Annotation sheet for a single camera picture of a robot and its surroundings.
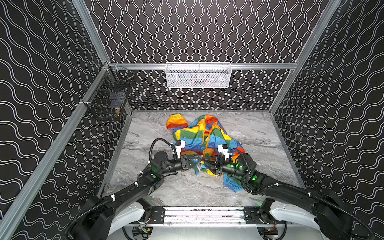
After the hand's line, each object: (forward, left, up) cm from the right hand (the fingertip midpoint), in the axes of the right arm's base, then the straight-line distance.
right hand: (202, 162), depth 69 cm
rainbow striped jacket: (+27, -1, -18) cm, 33 cm away
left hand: (-1, -1, +2) cm, 2 cm away
